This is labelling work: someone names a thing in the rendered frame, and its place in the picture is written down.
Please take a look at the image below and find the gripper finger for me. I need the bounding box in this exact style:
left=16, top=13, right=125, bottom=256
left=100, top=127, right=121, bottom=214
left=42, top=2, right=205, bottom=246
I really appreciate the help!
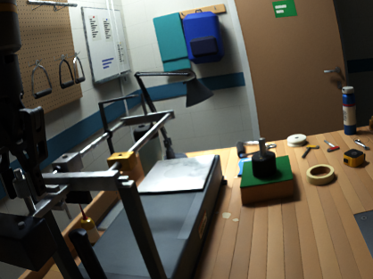
left=0, top=146, right=18, bottom=201

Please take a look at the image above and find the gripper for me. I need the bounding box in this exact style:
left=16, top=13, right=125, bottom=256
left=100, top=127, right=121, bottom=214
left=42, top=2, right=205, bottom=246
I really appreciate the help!
left=0, top=52, right=49, bottom=198

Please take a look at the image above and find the grey balance knob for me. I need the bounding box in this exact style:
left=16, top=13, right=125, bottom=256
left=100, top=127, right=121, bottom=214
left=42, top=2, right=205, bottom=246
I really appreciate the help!
left=12, top=168, right=32, bottom=200

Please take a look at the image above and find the grey steel poise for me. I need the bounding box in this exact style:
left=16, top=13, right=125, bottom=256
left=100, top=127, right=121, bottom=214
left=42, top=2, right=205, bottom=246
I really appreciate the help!
left=51, top=152, right=85, bottom=173

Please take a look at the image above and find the brass poise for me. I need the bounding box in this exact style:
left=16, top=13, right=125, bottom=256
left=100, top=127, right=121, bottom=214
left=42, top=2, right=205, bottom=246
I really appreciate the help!
left=106, top=151, right=138, bottom=173

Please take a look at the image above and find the grey steel scale platform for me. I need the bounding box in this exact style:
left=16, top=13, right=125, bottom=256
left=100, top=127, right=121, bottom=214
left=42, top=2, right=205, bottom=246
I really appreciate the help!
left=137, top=154, right=217, bottom=194

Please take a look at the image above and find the grey beam scale body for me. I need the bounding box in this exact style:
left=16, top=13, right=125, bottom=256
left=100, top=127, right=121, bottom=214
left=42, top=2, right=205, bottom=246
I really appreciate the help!
left=17, top=110, right=228, bottom=279

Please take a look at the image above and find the black check weight grey knob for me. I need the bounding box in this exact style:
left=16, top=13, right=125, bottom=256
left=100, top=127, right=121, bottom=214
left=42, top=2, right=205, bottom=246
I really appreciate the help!
left=251, top=137, right=278, bottom=180

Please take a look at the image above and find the wooden stand green top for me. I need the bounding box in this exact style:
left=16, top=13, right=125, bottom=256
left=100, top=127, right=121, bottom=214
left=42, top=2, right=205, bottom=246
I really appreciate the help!
left=239, top=155, right=295, bottom=206

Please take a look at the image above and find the black counterweight block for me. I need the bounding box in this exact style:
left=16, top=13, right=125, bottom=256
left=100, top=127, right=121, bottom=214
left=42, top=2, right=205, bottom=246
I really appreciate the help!
left=0, top=212, right=58, bottom=273

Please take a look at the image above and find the yellow oil bottle red nozzle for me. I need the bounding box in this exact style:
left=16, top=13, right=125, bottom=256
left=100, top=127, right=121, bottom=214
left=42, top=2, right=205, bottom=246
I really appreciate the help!
left=78, top=203, right=101, bottom=245

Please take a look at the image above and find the brown pegboard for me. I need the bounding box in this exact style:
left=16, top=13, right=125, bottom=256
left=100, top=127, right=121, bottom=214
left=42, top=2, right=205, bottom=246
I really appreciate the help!
left=13, top=0, right=84, bottom=115

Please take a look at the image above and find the whiteboard with papers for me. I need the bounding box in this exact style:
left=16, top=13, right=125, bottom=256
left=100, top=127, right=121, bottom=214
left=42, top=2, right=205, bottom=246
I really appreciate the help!
left=80, top=5, right=132, bottom=86

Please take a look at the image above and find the grey steel bar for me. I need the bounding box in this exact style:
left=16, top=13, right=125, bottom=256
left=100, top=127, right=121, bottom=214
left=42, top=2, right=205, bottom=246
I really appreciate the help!
left=26, top=0, right=79, bottom=12

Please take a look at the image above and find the black desk lamp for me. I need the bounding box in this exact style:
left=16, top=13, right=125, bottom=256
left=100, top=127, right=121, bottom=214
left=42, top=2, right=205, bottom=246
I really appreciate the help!
left=134, top=69, right=215, bottom=160

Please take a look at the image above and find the teal mat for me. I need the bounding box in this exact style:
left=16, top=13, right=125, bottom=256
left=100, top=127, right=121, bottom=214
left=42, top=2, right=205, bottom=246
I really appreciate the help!
left=153, top=12, right=192, bottom=73

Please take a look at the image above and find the blue backpack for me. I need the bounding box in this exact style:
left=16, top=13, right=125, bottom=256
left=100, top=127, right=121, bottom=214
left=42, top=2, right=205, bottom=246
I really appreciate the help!
left=181, top=10, right=226, bottom=65

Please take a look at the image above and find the blue card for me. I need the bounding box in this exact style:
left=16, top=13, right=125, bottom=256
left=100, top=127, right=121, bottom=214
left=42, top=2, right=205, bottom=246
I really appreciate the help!
left=237, top=157, right=253, bottom=177

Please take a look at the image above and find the white tape roll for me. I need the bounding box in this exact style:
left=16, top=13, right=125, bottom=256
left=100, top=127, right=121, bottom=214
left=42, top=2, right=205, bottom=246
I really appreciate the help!
left=286, top=133, right=308, bottom=148

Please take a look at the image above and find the brown door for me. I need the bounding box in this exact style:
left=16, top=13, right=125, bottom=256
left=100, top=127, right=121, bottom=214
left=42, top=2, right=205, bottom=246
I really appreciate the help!
left=228, top=0, right=348, bottom=142

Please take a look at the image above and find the yellow headed black hammer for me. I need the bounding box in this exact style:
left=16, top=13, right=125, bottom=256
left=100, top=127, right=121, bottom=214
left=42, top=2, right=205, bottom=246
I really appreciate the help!
left=301, top=144, right=321, bottom=160

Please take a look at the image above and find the beige tape roll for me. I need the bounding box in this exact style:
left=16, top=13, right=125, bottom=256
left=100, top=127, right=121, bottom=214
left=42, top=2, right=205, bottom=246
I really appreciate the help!
left=305, top=163, right=336, bottom=186

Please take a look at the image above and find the green sign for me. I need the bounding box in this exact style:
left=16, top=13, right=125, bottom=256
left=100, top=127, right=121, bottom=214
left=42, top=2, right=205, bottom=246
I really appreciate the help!
left=271, top=0, right=299, bottom=19

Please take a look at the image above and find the blue bottle white label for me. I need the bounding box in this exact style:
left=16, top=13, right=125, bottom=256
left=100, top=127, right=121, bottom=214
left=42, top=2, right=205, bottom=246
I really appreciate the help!
left=341, top=86, right=358, bottom=136

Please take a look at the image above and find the yellow tape measure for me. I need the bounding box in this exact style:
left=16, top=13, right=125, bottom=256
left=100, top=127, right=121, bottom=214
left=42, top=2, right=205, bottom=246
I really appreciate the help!
left=343, top=148, right=367, bottom=168

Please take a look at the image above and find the dark grey floor plate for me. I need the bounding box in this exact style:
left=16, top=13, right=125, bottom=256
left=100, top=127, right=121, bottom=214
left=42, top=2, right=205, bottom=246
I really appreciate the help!
left=352, top=209, right=373, bottom=259

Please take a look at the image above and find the grey stirrup handle black grip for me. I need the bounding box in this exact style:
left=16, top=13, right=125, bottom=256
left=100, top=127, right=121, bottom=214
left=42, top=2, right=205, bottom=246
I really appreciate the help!
left=55, top=53, right=76, bottom=90
left=72, top=52, right=87, bottom=85
left=30, top=59, right=54, bottom=100
left=236, top=139, right=278, bottom=160

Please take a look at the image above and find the black tube frame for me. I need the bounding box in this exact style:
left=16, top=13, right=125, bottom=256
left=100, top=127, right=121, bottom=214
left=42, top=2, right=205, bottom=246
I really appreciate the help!
left=98, top=94, right=141, bottom=155

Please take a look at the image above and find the white wall pipe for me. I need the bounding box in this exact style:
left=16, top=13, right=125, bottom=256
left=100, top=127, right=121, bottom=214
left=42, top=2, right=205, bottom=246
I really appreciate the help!
left=104, top=0, right=132, bottom=118

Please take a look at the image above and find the wooden hook rail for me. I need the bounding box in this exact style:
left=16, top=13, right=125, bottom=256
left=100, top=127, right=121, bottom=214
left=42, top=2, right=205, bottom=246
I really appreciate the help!
left=178, top=4, right=228, bottom=21

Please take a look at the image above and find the red handled screwdriver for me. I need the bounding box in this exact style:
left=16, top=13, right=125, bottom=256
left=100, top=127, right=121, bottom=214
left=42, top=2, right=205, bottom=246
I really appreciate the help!
left=323, top=139, right=341, bottom=153

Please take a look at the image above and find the grey door handle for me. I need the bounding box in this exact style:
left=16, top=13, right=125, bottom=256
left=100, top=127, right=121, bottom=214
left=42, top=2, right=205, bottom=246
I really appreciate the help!
left=323, top=66, right=344, bottom=76

